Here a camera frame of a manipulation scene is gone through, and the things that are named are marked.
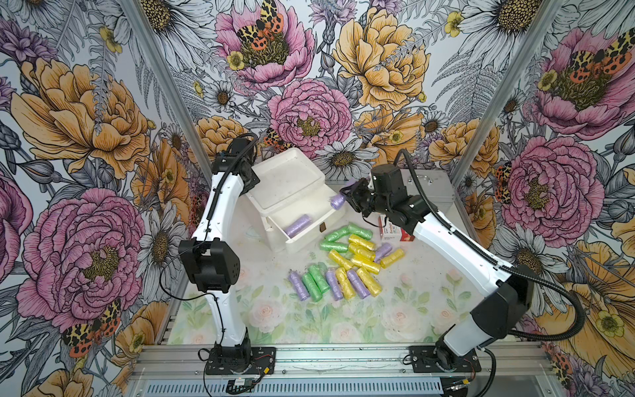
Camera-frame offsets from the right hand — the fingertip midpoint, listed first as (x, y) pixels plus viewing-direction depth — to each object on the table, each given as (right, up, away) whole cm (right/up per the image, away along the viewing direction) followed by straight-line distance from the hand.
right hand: (338, 197), depth 76 cm
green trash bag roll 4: (0, -15, +24) cm, 28 cm away
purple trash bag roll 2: (0, -1, -3) cm, 3 cm away
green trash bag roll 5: (+7, -12, +24) cm, 28 cm away
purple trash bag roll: (-15, -10, +8) cm, 19 cm away
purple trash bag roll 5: (+8, -31, +12) cm, 34 cm away
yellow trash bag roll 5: (+11, -20, +17) cm, 28 cm away
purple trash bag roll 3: (-14, -29, +12) cm, 34 cm away
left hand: (-32, +2, +11) cm, 33 cm away
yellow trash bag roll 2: (+13, -31, +12) cm, 35 cm away
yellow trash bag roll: (+3, -30, +12) cm, 32 cm away
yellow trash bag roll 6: (+21, -22, +18) cm, 36 cm away
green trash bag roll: (-7, -30, +12) cm, 33 cm away
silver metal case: (+41, +5, +24) cm, 48 cm away
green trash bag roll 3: (+2, -19, +21) cm, 28 cm away
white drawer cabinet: (-15, 0, +10) cm, 18 cm away
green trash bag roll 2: (-7, -30, +12) cm, 33 cm away
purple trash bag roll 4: (-2, -28, +13) cm, 31 cm away
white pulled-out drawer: (-4, -7, +6) cm, 10 cm away
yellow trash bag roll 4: (+11, -24, +16) cm, 31 cm away
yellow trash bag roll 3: (+4, -24, +16) cm, 29 cm away
